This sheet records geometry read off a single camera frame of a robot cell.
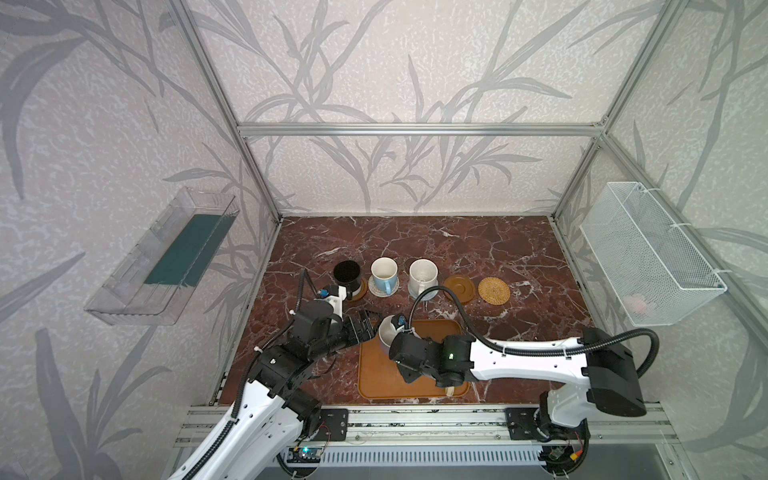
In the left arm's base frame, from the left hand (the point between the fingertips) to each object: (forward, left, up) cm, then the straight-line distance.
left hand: (377, 314), depth 72 cm
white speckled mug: (+21, -13, -15) cm, 29 cm away
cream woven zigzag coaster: (+16, +2, -19) cm, 25 cm away
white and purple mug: (-3, -3, -1) cm, 4 cm away
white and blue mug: (+21, 0, -13) cm, 25 cm away
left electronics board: (-27, +17, -20) cm, 38 cm away
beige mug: (-15, -18, -12) cm, 26 cm away
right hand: (-5, -6, -10) cm, 12 cm away
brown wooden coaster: (+16, +7, -19) cm, 26 cm away
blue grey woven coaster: (+1, -12, +7) cm, 14 cm away
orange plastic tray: (-10, -1, -19) cm, 22 cm away
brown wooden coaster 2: (+19, -26, -19) cm, 37 cm away
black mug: (+18, +11, -10) cm, 23 cm away
